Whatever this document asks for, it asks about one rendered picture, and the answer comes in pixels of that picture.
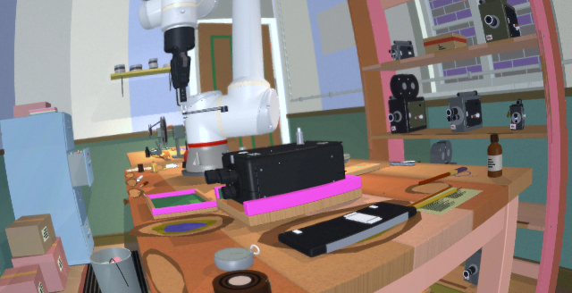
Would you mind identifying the brown cardboard box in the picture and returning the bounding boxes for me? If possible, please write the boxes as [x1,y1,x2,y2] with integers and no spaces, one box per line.
[4,213,58,257]

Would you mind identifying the brown door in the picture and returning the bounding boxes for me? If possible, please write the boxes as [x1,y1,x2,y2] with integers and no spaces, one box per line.
[197,21,274,152]

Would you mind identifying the window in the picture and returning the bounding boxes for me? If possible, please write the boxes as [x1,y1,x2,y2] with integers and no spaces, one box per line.
[413,0,543,96]

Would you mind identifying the grey wall poster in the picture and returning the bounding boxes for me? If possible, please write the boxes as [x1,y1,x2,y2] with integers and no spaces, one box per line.
[316,0,357,56]

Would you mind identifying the small black film camera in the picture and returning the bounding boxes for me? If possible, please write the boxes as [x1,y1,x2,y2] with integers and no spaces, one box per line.
[388,38,416,62]

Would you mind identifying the dark roll with pale centre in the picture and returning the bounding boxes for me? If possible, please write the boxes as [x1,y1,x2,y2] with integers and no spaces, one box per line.
[211,269,273,293]

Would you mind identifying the yellow wall shelf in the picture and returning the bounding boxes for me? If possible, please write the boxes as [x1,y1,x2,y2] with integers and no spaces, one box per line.
[110,65,172,81]

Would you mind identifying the pink-edged green felt tray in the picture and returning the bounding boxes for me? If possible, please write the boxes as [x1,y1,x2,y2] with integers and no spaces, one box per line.
[144,188,219,221]

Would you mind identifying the grey wall conduit pipe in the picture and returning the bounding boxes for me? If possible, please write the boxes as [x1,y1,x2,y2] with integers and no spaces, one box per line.
[267,0,364,104]

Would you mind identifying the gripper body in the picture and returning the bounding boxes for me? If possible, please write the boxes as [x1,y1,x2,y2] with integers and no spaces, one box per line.
[163,27,197,89]

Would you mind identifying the pink and wood shelf unit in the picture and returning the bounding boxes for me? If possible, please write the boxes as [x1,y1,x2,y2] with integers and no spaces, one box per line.
[345,0,569,293]

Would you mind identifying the pale printed paper sheet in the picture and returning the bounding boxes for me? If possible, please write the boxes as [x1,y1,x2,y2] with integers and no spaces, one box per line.
[416,187,484,216]

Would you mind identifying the black camera lens turret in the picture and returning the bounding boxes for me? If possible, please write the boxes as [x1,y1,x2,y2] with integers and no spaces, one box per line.
[204,166,240,201]

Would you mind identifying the olive film camera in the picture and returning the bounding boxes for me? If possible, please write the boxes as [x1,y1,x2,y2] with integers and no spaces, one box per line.
[477,0,522,43]

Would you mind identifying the small grey film camera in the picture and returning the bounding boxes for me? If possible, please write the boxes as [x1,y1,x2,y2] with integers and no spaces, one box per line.
[508,98,527,131]

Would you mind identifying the light blue cabinet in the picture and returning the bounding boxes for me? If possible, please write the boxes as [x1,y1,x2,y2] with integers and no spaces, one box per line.
[0,111,96,266]

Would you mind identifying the grey metal bin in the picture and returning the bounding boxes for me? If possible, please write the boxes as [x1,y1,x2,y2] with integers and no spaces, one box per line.
[88,247,144,293]

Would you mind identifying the black film camera body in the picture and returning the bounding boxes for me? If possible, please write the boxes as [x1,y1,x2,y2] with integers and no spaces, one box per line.
[221,140,348,205]

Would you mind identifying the silver winding crank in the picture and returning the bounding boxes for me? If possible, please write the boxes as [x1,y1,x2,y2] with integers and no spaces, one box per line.
[181,104,230,117]

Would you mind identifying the grey film reel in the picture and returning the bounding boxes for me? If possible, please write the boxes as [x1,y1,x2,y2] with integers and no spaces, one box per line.
[429,139,454,165]

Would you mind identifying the brown glass bottle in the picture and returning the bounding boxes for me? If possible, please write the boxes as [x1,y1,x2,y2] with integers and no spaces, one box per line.
[486,132,504,179]

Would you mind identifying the yellow pencil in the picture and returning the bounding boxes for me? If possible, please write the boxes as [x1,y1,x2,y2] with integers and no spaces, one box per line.
[408,186,462,209]

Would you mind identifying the pink cardboard box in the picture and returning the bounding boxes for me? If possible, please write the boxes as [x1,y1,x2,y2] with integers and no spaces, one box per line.
[11,236,71,293]
[0,264,49,293]

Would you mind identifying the grey film rewinder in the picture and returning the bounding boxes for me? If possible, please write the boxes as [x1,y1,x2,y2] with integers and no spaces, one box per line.
[144,115,187,160]

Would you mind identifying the black camera with round magazine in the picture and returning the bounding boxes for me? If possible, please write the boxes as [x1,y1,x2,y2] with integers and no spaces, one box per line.
[387,73,428,135]

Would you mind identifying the flat wooden block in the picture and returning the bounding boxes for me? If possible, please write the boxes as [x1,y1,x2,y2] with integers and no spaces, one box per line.
[343,160,382,177]

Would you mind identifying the pink flat box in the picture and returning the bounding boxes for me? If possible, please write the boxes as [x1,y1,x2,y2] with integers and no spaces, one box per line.
[13,101,59,120]

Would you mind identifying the black flat case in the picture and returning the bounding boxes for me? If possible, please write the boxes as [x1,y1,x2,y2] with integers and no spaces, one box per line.
[277,200,418,258]

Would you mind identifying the wooden cradle with pink foam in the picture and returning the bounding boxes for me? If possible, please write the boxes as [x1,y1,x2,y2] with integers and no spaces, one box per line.
[214,173,364,228]

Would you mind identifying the grey round tin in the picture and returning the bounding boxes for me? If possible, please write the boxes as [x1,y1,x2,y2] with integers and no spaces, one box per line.
[213,244,262,273]

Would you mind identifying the brown box with red band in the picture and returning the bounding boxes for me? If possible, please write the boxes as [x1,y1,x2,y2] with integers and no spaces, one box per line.
[423,32,469,55]

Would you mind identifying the grey camera under bench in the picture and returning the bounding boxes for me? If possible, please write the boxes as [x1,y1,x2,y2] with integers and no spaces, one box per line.
[461,248,484,287]

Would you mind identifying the grey turret film camera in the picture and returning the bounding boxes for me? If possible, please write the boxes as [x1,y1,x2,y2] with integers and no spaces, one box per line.
[445,90,484,134]

